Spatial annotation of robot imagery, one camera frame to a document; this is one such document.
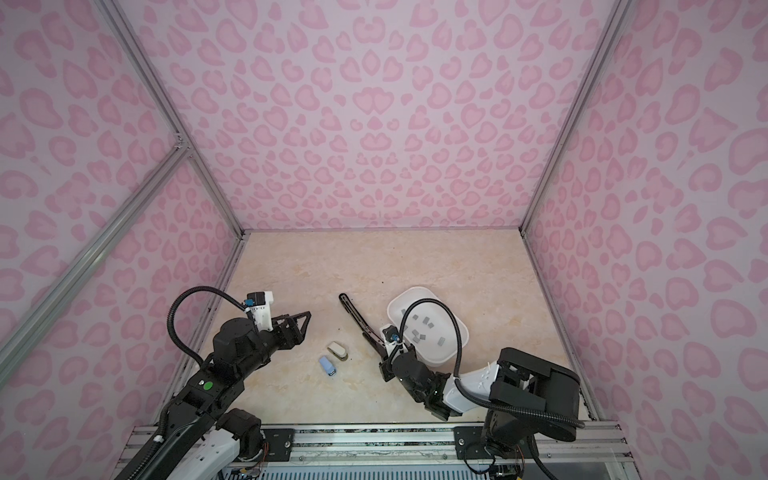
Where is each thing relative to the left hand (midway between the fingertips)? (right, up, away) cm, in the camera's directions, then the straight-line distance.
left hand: (301, 311), depth 75 cm
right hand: (+20, -10, +8) cm, 23 cm away
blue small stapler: (+4, -17, +10) cm, 20 cm away
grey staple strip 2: (+38, -12, +17) cm, 43 cm away
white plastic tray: (+35, -9, +19) cm, 41 cm away
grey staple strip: (+34, -7, +21) cm, 40 cm away
